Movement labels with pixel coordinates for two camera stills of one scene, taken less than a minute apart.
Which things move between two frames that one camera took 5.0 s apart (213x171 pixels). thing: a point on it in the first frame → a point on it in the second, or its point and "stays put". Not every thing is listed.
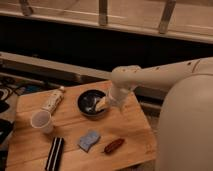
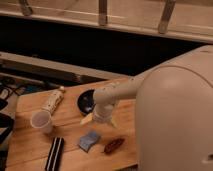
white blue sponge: x=86 y=141 stays put
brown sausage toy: x=114 y=145 stays put
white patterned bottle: x=54 y=99 stays put
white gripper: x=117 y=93 → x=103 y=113
